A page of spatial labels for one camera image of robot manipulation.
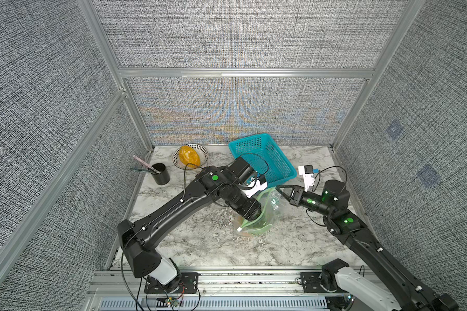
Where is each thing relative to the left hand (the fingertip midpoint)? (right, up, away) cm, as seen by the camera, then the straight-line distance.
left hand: (259, 213), depth 65 cm
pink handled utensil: (-51, +15, +33) cm, 62 cm away
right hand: (+7, +9, +3) cm, 12 cm away
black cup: (-47, +9, +37) cm, 61 cm away
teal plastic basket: (+7, +24, +52) cm, 58 cm away
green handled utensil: (-54, +14, +25) cm, 61 cm away
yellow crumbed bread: (-33, +21, +41) cm, 57 cm away
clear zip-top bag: (+5, 0, +6) cm, 8 cm away
